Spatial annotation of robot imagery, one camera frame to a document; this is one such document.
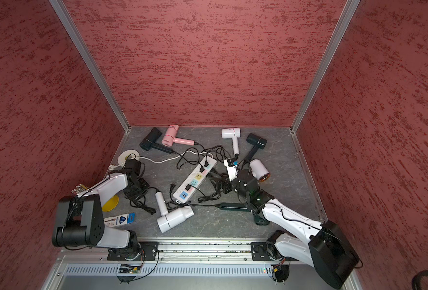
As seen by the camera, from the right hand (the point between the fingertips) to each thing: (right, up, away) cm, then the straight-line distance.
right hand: (218, 177), depth 81 cm
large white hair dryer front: (-20, -17, -3) cm, 26 cm away
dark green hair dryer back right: (+24, +16, +25) cm, 39 cm away
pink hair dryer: (-30, +19, +28) cm, 45 cm away
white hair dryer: (+10, +23, +31) cm, 39 cm away
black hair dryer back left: (-42, +17, +25) cm, 52 cm away
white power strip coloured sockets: (-18, -9, +7) cm, 22 cm away
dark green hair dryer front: (+13, -5, -21) cm, 25 cm away
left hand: (-37, -11, +8) cm, 39 cm away
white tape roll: (-58, +7, +23) cm, 63 cm away
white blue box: (-42, -19, 0) cm, 46 cm away
